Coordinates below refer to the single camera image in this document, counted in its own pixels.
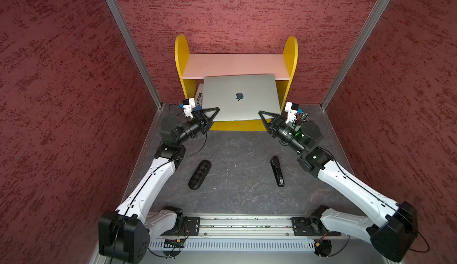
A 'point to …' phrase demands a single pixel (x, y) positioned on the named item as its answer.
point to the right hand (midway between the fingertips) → (254, 118)
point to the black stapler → (275, 164)
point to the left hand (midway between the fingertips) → (220, 114)
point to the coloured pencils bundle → (301, 116)
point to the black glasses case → (200, 174)
